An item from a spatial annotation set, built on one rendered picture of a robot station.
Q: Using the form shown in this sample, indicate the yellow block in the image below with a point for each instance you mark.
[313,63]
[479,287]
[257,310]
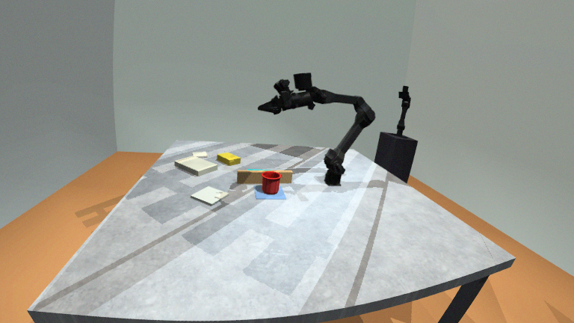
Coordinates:
[228,158]

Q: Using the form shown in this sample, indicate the tan rectangular bar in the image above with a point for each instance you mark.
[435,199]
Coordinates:
[255,176]

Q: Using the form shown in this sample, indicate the dark red cup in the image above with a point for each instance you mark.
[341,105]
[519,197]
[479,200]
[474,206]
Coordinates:
[270,182]

